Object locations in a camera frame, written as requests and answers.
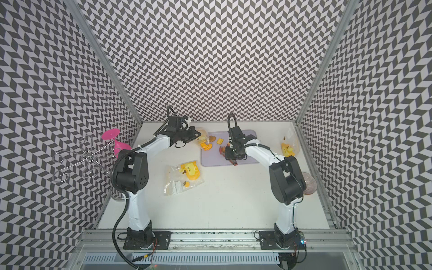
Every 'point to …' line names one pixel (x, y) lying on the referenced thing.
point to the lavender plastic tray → (213, 156)
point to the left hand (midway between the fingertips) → (201, 134)
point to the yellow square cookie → (220, 141)
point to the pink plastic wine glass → (112, 134)
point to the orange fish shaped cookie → (206, 147)
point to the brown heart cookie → (212, 138)
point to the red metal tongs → (233, 161)
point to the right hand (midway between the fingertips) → (229, 158)
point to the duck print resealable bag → (290, 145)
